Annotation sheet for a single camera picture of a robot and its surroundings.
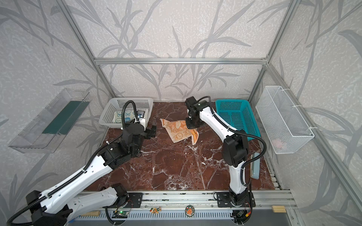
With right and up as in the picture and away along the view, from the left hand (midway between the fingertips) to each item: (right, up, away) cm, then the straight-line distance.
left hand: (148, 117), depth 71 cm
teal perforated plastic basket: (+61, +1, +41) cm, 73 cm away
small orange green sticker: (+4, -47, -1) cm, 48 cm away
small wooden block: (+67, -47, +1) cm, 82 cm away
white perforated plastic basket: (-38, +9, +39) cm, 55 cm away
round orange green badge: (+21, -48, 0) cm, 52 cm away
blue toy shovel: (-26, -48, -2) cm, 55 cm away
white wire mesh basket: (+64, -6, -11) cm, 65 cm away
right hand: (+22, -3, +17) cm, 28 cm away
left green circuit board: (-14, -50, 0) cm, 52 cm away
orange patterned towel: (+13, -10, +24) cm, 29 cm away
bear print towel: (-24, +1, +35) cm, 42 cm away
